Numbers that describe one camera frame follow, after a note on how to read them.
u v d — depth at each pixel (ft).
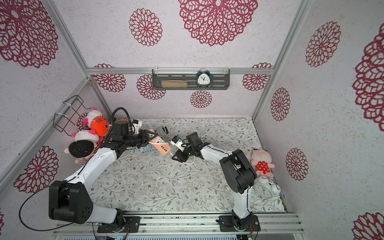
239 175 1.64
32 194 1.25
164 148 2.61
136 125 2.54
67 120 2.50
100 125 2.87
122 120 3.83
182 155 2.65
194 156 2.45
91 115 3.10
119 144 2.06
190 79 2.96
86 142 2.65
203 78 2.95
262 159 2.95
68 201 1.37
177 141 2.67
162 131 3.48
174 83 2.87
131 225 2.40
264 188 2.55
